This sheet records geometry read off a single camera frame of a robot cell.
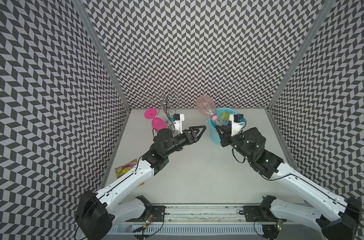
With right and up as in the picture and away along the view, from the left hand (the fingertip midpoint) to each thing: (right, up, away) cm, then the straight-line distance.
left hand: (203, 130), depth 66 cm
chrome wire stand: (-19, +16, +19) cm, 31 cm away
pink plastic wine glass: (-25, +2, +22) cm, 34 cm away
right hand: (+7, +1, +3) cm, 7 cm away
